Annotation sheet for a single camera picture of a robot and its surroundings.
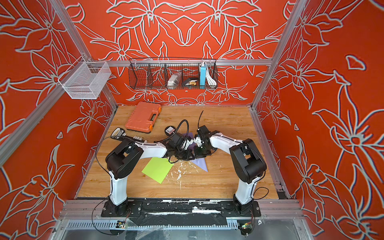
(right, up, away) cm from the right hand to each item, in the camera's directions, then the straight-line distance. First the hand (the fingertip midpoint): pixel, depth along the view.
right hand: (193, 156), depth 89 cm
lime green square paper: (-20, -6, -3) cm, 22 cm away
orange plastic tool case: (-36, +25, +19) cm, 48 cm away
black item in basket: (-1, +46, -2) cm, 46 cm away
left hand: (+2, -1, +1) cm, 2 cm away
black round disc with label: (-16, +15, +14) cm, 26 cm away
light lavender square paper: (+5, -3, -2) cm, 6 cm away
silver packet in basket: (-12, +47, +2) cm, 49 cm away
